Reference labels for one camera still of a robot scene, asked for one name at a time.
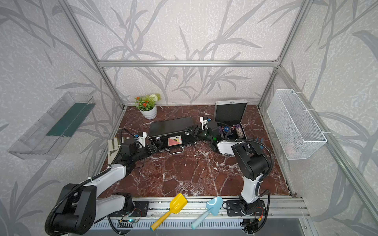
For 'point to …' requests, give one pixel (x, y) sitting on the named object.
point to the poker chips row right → (239, 131)
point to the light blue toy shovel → (213, 206)
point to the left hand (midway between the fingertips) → (160, 145)
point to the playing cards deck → (174, 140)
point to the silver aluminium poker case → (228, 114)
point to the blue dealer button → (226, 129)
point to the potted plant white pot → (147, 105)
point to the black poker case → (173, 135)
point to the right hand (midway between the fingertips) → (186, 129)
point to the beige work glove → (113, 145)
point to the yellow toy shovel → (176, 206)
